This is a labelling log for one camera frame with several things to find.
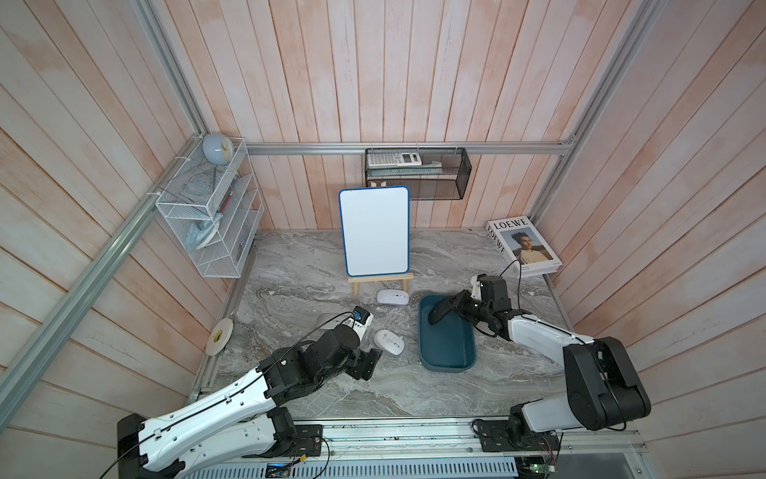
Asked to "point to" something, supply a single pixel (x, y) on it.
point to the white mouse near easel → (393, 296)
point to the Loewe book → (522, 245)
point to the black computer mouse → (440, 310)
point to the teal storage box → (448, 345)
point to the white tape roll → (219, 335)
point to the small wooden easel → (405, 276)
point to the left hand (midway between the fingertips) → (365, 350)
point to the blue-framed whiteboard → (376, 231)
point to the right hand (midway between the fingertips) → (446, 298)
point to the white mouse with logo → (389, 341)
